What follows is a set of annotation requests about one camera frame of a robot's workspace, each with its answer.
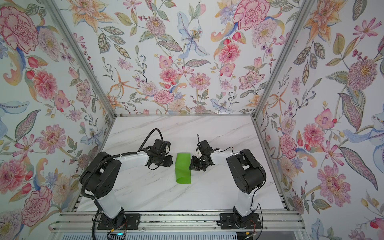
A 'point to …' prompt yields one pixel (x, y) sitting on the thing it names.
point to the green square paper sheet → (183, 174)
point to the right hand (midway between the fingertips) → (188, 167)
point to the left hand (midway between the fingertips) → (174, 163)
